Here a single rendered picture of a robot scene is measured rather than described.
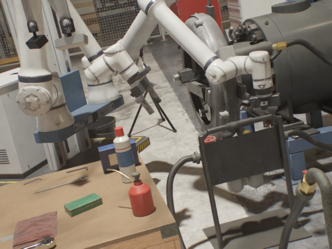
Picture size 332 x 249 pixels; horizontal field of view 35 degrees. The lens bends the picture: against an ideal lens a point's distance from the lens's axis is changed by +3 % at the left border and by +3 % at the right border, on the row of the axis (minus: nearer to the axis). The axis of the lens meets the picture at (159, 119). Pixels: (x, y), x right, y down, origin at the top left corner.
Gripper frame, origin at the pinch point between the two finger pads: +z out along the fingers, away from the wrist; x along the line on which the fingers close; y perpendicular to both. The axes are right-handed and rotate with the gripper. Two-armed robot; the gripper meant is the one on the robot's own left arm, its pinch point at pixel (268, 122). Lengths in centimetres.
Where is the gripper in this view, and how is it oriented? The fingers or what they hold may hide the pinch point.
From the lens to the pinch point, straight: 249.7
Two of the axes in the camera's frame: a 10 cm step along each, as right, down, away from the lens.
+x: 9.4, -1.0, -3.3
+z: 1.9, 9.5, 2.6
